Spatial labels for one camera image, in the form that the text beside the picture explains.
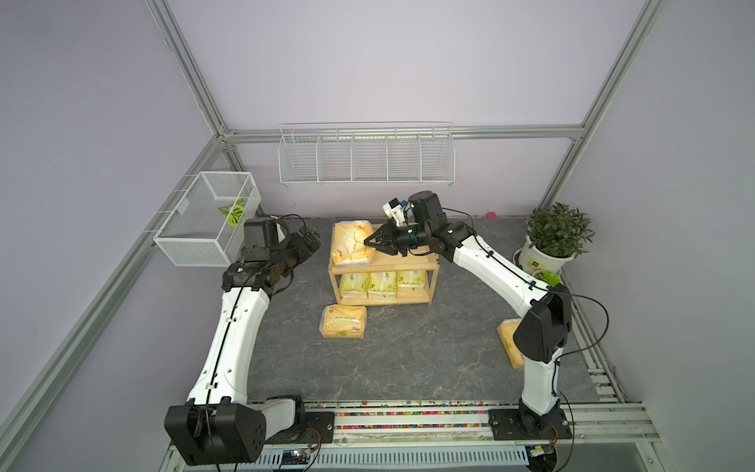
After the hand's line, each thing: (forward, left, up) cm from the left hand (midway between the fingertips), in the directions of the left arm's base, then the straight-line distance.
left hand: (313, 245), depth 75 cm
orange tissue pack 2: (-10, -4, -25) cm, 27 cm away
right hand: (-1, -14, +1) cm, 14 cm away
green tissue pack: (+1, -9, -23) cm, 25 cm away
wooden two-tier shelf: (-2, -18, -7) cm, 20 cm away
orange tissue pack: (-2, -9, +1) cm, 9 cm away
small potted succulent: (-4, -69, -17) cm, 71 cm away
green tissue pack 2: (0, -18, -22) cm, 29 cm away
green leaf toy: (+12, +22, +2) cm, 26 cm away
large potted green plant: (+6, -72, -9) cm, 73 cm away
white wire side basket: (+10, +31, -2) cm, 33 cm away
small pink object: (+35, -66, -29) cm, 81 cm away
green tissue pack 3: (+1, -27, -23) cm, 35 cm away
